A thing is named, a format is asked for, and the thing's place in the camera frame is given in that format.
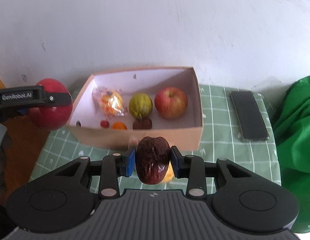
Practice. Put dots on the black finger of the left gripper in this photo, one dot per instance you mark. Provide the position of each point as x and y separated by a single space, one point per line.
57 99

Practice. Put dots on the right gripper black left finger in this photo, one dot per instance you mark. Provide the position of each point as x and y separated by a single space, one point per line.
112 167

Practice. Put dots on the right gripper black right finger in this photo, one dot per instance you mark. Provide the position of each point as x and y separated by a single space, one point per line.
192 168

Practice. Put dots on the dark red apple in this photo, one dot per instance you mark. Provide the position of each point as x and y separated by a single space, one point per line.
51 118

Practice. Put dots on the dark wrinkled passion fruit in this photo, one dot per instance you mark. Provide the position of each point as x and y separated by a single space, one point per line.
152 159

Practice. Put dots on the small tangerine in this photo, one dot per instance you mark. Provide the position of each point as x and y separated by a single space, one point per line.
119 125

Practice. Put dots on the small red cherry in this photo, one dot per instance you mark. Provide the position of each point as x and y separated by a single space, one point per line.
104 124

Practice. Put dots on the orange with sticker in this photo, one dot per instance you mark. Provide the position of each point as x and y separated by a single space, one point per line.
110 102

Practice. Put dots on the green pear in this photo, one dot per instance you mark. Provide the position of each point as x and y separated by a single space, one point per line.
140 106

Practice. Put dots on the light red apple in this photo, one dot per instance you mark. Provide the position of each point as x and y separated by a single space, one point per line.
171 103

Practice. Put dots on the wrapped orange near box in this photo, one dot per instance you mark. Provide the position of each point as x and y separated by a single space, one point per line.
168 176

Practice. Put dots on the green checked tablecloth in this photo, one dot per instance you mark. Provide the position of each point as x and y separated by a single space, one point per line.
221 138

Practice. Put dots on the pink cardboard box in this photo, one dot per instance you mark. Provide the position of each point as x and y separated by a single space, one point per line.
101 116

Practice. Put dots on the black smartphone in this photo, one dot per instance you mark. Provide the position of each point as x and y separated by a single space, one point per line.
252 125

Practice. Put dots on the green cloth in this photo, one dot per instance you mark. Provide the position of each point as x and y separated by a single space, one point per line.
291 129

